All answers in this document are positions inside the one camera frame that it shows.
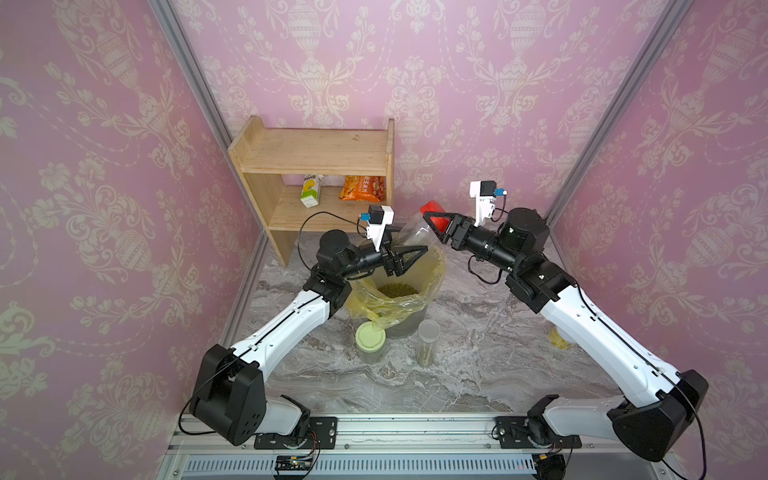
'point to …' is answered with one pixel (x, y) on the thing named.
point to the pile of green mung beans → (397, 289)
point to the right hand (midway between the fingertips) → (431, 217)
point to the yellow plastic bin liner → (382, 300)
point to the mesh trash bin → (409, 327)
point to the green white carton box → (311, 189)
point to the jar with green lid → (369, 343)
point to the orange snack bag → (364, 188)
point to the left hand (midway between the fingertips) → (420, 244)
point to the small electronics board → (293, 463)
